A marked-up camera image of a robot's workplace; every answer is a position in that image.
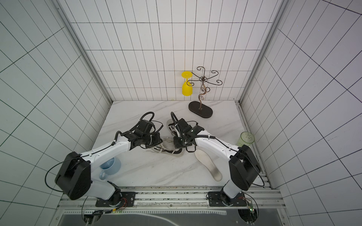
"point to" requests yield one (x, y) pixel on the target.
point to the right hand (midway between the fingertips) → (177, 140)
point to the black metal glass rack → (201, 110)
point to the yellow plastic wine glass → (187, 86)
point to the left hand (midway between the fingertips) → (161, 143)
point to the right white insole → (206, 161)
